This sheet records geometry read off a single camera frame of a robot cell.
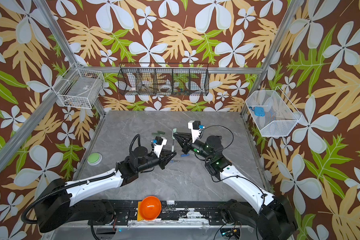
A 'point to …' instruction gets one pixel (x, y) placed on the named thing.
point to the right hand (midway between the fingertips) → (174, 136)
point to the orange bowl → (150, 208)
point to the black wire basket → (163, 79)
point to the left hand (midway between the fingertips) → (174, 151)
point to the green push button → (94, 158)
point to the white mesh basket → (273, 113)
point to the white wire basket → (79, 88)
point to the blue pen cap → (185, 155)
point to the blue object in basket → (258, 111)
